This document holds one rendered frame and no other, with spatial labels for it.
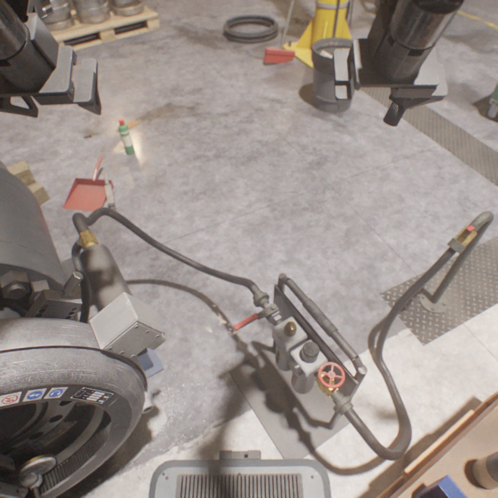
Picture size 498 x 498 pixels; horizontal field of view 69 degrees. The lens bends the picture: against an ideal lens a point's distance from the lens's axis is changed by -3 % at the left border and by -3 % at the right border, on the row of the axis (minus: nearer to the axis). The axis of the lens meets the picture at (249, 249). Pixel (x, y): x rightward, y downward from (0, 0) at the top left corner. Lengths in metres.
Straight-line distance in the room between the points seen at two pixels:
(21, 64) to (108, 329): 0.51
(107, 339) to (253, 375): 0.88
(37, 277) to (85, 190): 1.46
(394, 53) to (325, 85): 2.48
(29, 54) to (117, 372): 0.62
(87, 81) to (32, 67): 0.07
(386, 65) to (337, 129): 2.38
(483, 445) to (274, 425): 0.70
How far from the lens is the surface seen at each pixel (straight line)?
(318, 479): 1.25
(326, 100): 3.00
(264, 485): 1.23
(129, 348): 0.85
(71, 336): 0.80
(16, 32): 0.50
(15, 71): 0.52
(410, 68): 0.50
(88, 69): 0.56
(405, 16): 0.45
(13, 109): 0.61
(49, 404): 1.12
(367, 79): 0.50
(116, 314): 0.82
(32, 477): 1.24
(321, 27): 3.86
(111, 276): 0.90
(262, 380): 1.58
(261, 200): 2.20
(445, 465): 1.12
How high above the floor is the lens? 1.48
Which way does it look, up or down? 50 degrees down
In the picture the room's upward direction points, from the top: 1 degrees counter-clockwise
